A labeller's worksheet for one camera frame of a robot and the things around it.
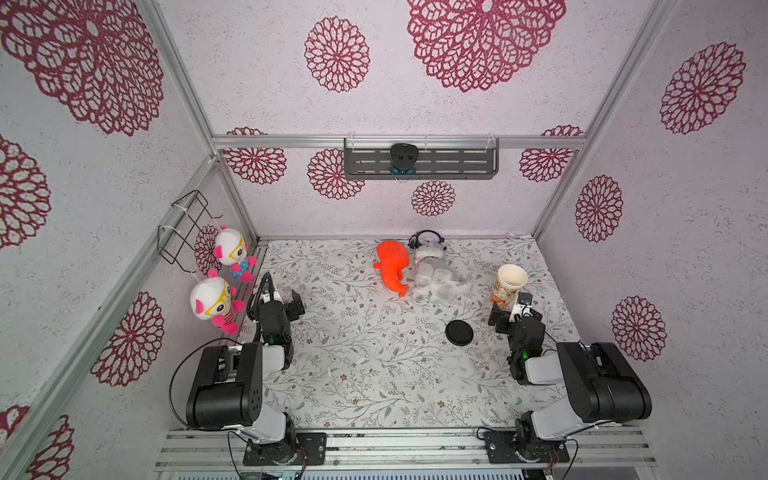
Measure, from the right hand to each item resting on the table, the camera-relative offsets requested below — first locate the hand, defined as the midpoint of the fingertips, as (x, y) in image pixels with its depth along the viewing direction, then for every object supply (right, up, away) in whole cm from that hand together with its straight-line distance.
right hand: (512, 302), depth 91 cm
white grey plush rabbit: (-24, +7, +4) cm, 25 cm away
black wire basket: (-92, +19, -16) cm, 95 cm away
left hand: (-72, +1, +2) cm, 72 cm away
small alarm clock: (-23, +23, +29) cm, 44 cm away
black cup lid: (-16, -10, +3) cm, 19 cm away
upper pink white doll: (-87, +17, +1) cm, 89 cm away
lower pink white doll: (-86, +3, -11) cm, 87 cm away
